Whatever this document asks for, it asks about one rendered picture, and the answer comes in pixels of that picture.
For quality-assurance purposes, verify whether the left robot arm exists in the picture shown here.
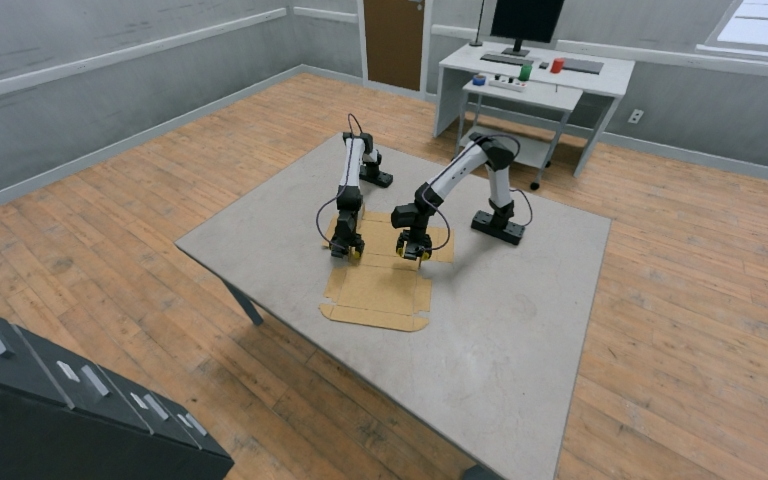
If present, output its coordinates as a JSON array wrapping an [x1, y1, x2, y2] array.
[[391, 132, 526, 261]]

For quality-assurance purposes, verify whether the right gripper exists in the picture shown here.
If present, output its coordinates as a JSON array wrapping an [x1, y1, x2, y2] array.
[[329, 225, 365, 259]]

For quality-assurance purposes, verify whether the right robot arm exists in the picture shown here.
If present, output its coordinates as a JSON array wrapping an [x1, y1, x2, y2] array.
[[331, 132, 393, 259]]

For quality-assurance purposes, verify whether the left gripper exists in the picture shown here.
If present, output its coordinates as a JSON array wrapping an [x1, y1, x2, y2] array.
[[396, 225, 432, 261]]

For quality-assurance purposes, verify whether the tan cardboard box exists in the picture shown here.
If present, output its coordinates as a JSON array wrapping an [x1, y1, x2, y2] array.
[[319, 202, 432, 332]]

